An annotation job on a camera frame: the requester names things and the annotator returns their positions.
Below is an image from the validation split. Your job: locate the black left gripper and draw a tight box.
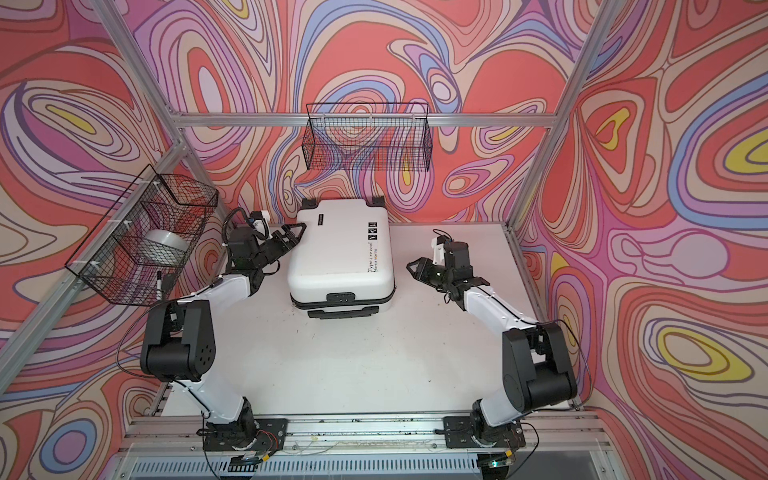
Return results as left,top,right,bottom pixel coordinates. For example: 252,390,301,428
251,223,307,271

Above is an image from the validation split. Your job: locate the black white suitcase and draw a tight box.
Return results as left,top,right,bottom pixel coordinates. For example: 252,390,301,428
287,196,396,320

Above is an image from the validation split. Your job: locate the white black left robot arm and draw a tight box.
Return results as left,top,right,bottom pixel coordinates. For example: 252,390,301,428
139,223,306,449

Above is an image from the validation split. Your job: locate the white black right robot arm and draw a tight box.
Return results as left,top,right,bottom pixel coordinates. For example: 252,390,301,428
407,233,578,429

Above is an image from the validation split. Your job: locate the silver tape roll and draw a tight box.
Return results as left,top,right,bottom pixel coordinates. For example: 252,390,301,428
138,229,189,267

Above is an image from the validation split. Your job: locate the black marker pen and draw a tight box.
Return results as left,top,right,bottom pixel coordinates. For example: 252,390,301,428
155,270,163,302

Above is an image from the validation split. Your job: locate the black wire basket back wall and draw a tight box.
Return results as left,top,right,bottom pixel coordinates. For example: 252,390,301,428
301,101,433,173

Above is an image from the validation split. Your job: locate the black wire basket wall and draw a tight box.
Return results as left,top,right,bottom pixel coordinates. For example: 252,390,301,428
301,101,433,173
65,166,219,306

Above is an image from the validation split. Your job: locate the black wire basket left wall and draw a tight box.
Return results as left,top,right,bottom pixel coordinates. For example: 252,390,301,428
65,166,219,306

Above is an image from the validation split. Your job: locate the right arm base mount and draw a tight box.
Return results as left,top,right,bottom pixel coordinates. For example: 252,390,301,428
434,412,526,451

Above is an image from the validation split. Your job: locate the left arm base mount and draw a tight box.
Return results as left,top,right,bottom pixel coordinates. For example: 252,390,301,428
196,418,288,454

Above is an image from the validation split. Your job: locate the aluminium front rail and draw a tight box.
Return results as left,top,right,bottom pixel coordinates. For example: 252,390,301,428
102,411,628,479

